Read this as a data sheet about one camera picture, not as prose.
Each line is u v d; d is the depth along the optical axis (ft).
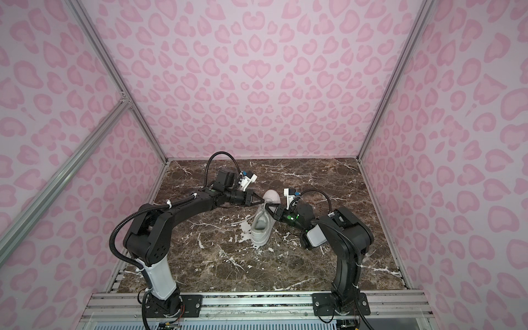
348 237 1.57
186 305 2.40
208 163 3.85
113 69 2.71
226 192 2.51
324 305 2.41
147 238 1.60
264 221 2.84
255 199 2.79
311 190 2.82
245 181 2.75
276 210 2.69
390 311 2.40
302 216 2.36
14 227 1.70
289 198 2.74
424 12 2.27
